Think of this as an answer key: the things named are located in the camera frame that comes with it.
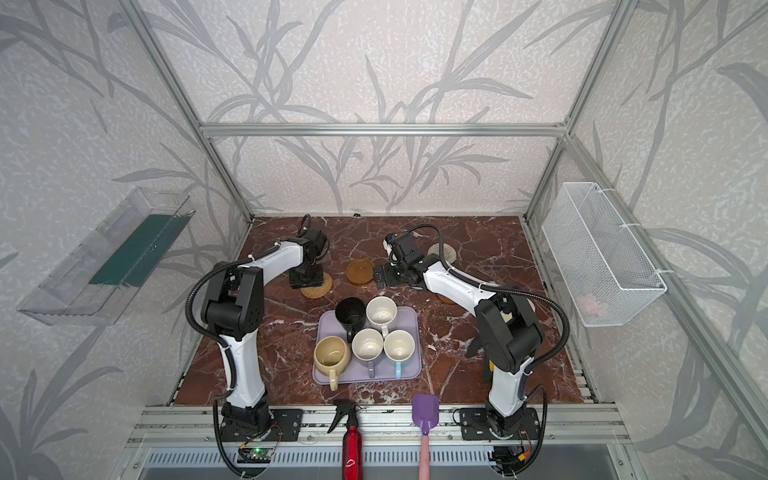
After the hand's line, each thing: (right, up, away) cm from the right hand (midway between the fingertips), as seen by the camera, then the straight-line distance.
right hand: (388, 264), depth 92 cm
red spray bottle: (-7, -41, -24) cm, 48 cm away
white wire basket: (+47, 0, -32) cm, 56 cm away
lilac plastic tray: (-8, -29, -10) cm, 32 cm away
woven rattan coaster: (-24, -10, +6) cm, 26 cm away
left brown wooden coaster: (-11, -4, +12) cm, 17 cm away
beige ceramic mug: (-15, -25, -8) cm, 31 cm away
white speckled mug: (-2, -14, -1) cm, 15 cm away
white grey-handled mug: (-6, -23, -7) cm, 25 cm away
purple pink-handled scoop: (+10, -37, -17) cm, 42 cm away
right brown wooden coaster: (+14, -5, -32) cm, 35 cm away
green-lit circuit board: (-31, -44, -21) cm, 58 cm away
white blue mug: (+4, -23, -8) cm, 25 cm away
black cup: (-11, -14, -4) cm, 19 cm away
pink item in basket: (+50, -8, -21) cm, 55 cm away
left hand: (-26, -4, +8) cm, 27 cm away
